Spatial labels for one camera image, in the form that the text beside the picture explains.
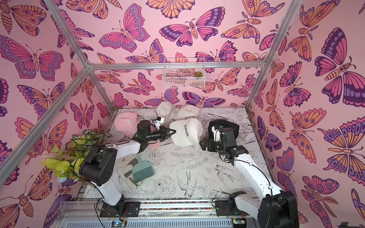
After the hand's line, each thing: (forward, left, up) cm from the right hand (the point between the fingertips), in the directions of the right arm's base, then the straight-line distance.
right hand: (207, 142), depth 83 cm
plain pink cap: (-3, +30, +2) cm, 30 cm away
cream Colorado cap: (+32, +13, -8) cm, 35 cm away
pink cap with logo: (+20, +56, -7) cm, 60 cm away
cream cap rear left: (+33, +30, -7) cm, 45 cm away
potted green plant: (-19, +66, +11) cm, 70 cm away
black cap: (+17, -14, -5) cm, 23 cm away
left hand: (+5, +18, +2) cm, 19 cm away
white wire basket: (+42, +15, +19) cm, 48 cm away
